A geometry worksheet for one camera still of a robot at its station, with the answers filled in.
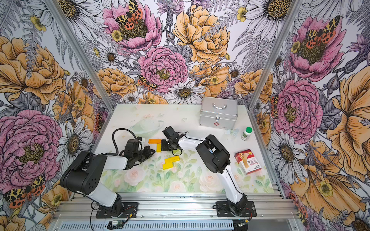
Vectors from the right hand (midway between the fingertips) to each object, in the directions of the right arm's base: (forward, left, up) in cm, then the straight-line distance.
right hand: (163, 150), depth 97 cm
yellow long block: (-7, -7, +1) cm, 10 cm away
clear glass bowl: (+19, +14, 0) cm, 24 cm away
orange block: (+7, +6, 0) cm, 10 cm away
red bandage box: (-11, -52, +3) cm, 53 cm away
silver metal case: (+20, -38, +13) cm, 45 cm away
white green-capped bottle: (+6, -55, +6) cm, 56 cm away
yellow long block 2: (-11, -4, 0) cm, 12 cm away
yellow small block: (+2, +3, -1) cm, 4 cm away
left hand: (-3, +5, 0) cm, 6 cm away
